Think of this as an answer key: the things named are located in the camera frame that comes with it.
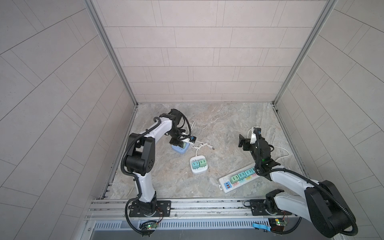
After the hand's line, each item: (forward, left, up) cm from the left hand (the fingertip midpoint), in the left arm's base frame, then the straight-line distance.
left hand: (186, 138), depth 92 cm
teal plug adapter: (-18, -6, +3) cm, 19 cm away
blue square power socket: (-7, +3, -2) cm, 8 cm away
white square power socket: (-19, -10, -2) cm, 21 cm away
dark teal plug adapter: (-23, -30, +3) cm, 38 cm away
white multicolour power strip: (-26, -22, -2) cm, 35 cm away
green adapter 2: (-25, -26, +3) cm, 36 cm away
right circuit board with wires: (-43, -45, -4) cm, 62 cm away
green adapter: (-17, -10, +3) cm, 20 cm away
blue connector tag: (-44, -36, -1) cm, 56 cm away
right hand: (-1, -35, +6) cm, 36 cm away
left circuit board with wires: (-43, +12, 0) cm, 45 cm away
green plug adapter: (-6, +1, +3) cm, 7 cm away
